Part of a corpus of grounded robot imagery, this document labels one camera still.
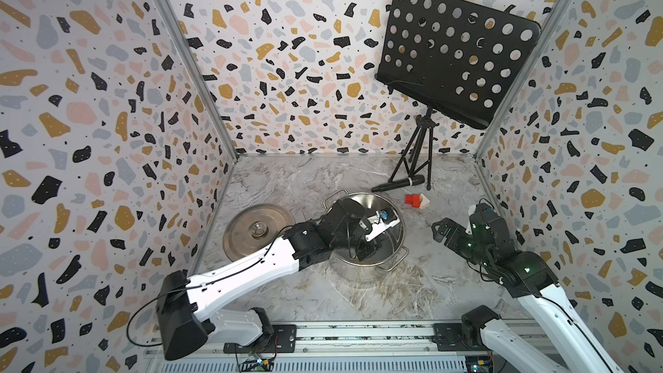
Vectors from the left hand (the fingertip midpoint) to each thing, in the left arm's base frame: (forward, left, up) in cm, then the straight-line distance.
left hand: (388, 233), depth 68 cm
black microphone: (+36, -12, -24) cm, 45 cm away
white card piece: (+27, -20, -23) cm, 41 cm away
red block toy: (+29, -17, -25) cm, 42 cm away
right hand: (+2, -16, -4) cm, 17 cm away
